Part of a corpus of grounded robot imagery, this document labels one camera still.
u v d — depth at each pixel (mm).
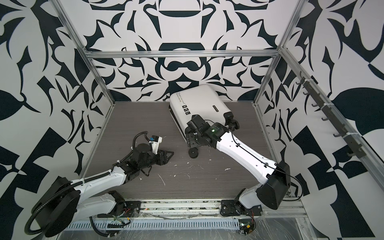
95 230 686
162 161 728
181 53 973
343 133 508
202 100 948
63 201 410
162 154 745
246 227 711
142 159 661
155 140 745
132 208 739
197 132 556
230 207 743
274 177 402
